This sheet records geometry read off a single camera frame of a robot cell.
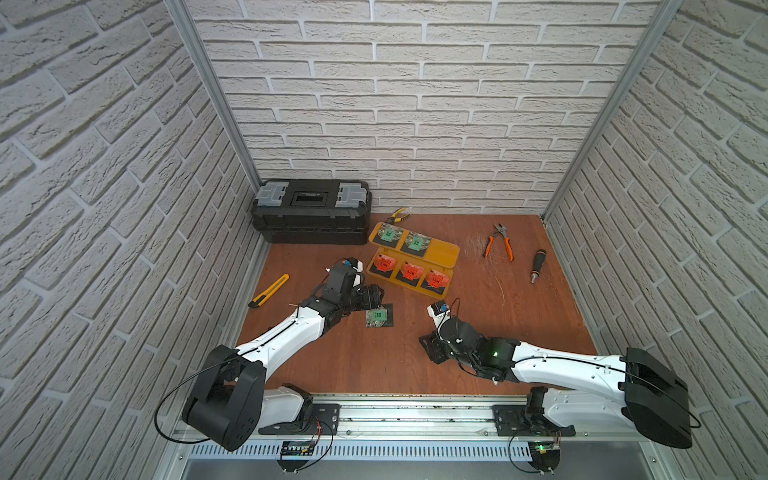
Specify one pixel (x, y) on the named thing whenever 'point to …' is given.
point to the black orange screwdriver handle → (539, 259)
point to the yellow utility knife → (265, 295)
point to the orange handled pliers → (491, 240)
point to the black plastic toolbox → (313, 211)
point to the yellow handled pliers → (392, 220)
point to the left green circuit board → (297, 448)
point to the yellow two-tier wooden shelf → (413, 260)
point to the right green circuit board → (544, 449)
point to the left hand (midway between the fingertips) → (378, 289)
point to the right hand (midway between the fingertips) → (428, 337)
